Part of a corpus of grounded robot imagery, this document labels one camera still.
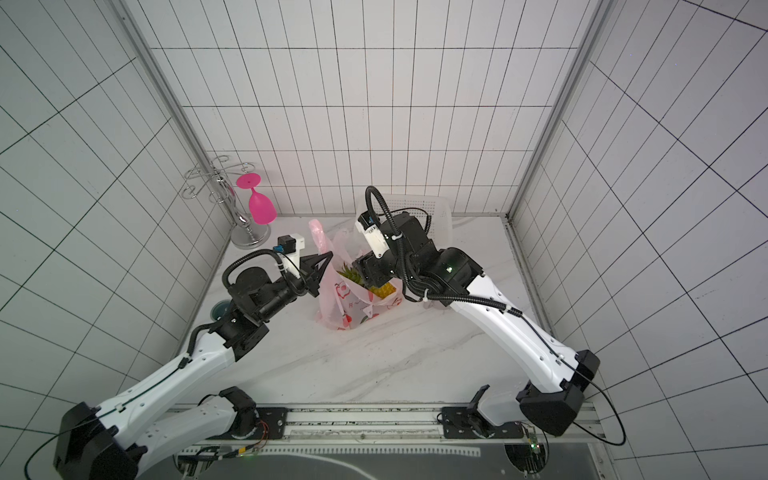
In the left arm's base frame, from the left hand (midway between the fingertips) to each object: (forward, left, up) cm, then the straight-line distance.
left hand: (330, 258), depth 71 cm
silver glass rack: (+30, +40, -26) cm, 57 cm away
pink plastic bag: (-6, -3, -12) cm, 14 cm away
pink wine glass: (+30, +29, -13) cm, 44 cm away
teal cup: (-3, +36, -23) cm, 43 cm away
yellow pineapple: (+2, -13, -19) cm, 23 cm away
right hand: (0, -10, +4) cm, 11 cm away
